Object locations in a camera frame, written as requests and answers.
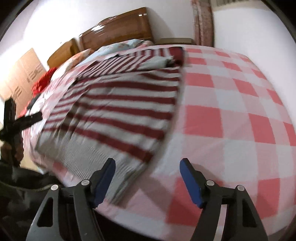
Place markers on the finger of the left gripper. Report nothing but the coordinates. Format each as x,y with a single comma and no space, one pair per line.
25,122

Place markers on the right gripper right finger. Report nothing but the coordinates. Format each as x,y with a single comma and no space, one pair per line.
242,221

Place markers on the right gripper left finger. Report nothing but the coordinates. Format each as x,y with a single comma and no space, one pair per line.
68,213

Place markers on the red grey striped sweater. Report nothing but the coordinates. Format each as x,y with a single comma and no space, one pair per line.
119,108

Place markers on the person's left hand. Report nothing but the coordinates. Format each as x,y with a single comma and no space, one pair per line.
6,153

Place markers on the red fabric item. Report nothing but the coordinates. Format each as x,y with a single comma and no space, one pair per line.
38,88

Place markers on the orange floral pillow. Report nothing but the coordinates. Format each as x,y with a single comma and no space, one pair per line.
71,63

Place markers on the small wooden headboard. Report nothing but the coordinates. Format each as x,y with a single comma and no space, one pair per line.
63,53

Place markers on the pink checkered bed sheet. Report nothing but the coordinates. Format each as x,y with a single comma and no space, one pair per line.
231,125

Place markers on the light blue floral pillow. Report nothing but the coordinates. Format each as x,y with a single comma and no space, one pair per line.
113,48

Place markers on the floral mattress cover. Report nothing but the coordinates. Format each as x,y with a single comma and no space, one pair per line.
145,43

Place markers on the wooden nightstand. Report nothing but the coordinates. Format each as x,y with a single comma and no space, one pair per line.
182,41

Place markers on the pink floral curtain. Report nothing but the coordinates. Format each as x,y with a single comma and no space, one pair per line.
203,23

